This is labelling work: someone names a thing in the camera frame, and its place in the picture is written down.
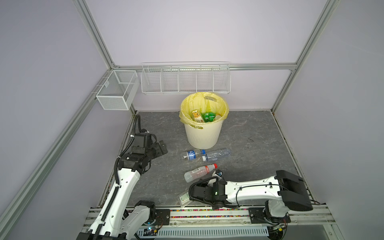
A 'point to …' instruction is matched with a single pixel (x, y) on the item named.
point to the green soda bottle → (208, 117)
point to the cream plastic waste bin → (205, 136)
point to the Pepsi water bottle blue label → (191, 155)
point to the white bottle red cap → (196, 173)
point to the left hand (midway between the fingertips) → (158, 149)
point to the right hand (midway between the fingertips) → (199, 191)
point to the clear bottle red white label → (197, 116)
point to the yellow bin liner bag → (203, 102)
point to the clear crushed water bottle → (213, 156)
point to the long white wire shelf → (186, 78)
